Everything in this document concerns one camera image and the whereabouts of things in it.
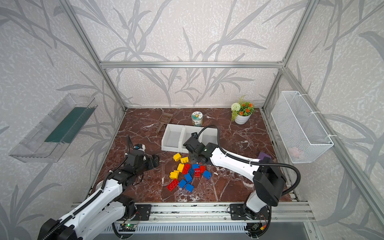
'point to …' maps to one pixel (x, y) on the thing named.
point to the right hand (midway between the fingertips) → (195, 149)
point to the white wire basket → (303, 137)
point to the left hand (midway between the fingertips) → (156, 154)
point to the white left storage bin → (171, 139)
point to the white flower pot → (241, 120)
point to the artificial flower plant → (242, 108)
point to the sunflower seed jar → (197, 118)
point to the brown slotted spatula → (165, 118)
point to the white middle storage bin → (185, 133)
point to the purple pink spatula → (262, 155)
